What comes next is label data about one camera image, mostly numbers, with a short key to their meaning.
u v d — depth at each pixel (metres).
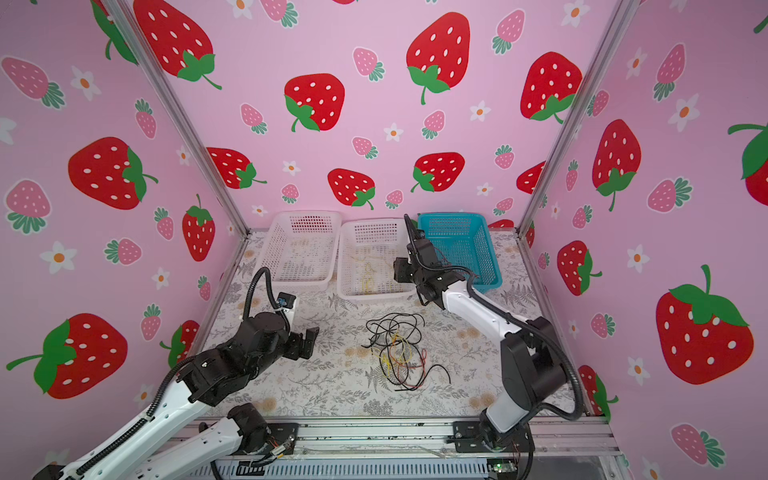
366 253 1.14
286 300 0.63
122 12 0.67
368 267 1.07
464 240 1.18
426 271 0.66
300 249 1.15
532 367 0.45
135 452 0.42
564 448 0.73
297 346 0.64
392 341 0.90
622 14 0.69
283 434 0.75
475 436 0.73
